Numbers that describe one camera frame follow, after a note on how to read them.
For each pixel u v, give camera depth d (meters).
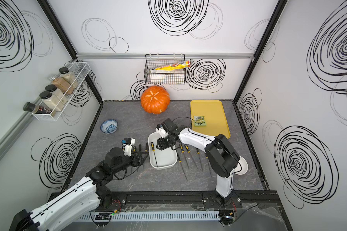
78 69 0.93
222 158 0.48
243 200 0.77
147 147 0.93
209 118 1.09
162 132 0.81
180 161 0.87
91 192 0.54
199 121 1.05
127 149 0.71
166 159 0.85
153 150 0.91
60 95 0.70
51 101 0.65
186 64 0.85
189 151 0.91
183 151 0.91
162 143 0.77
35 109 0.61
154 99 1.03
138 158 0.69
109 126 1.02
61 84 0.72
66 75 0.75
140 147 0.93
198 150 0.91
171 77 0.87
